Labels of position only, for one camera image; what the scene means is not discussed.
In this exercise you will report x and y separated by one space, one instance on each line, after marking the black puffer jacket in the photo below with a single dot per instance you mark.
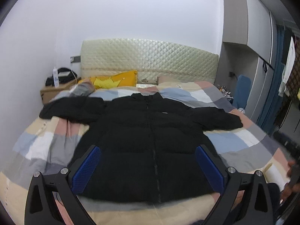
147 145

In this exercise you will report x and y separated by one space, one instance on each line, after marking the grey wardrobe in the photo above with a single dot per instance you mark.
249 49

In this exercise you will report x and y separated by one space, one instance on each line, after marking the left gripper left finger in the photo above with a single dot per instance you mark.
41 207

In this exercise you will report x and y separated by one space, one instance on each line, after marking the cardboard box nightstand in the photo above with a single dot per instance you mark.
47 93

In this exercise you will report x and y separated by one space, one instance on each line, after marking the yellow pillow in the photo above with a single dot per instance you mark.
128 78

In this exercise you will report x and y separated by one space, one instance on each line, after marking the person's right hand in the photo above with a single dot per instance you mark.
293 185

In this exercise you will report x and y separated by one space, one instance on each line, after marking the grey wall socket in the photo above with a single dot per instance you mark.
75 59

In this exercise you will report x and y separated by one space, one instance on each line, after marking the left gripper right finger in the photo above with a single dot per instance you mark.
256 205

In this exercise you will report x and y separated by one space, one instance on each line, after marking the black wall plug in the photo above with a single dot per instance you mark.
232 74

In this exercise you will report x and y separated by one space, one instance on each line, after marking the blue curtain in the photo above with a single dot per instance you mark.
273 100

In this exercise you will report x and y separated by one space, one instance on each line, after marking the black bag on nightstand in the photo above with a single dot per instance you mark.
65 75

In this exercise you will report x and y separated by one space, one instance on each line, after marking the white spray bottle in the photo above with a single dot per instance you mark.
55 75

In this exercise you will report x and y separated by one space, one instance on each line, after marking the patchwork colour duvet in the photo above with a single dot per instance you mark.
46 145

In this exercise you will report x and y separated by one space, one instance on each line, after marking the white hanging garment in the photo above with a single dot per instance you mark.
288 67

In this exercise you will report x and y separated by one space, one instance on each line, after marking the blue chair back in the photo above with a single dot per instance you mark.
242 92

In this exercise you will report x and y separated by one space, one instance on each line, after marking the cream quilted headboard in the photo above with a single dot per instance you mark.
150 58

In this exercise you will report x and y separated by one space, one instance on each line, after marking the small items on desk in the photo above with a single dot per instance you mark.
226 93

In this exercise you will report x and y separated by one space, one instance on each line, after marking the grey folded garment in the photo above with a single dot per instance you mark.
82 89

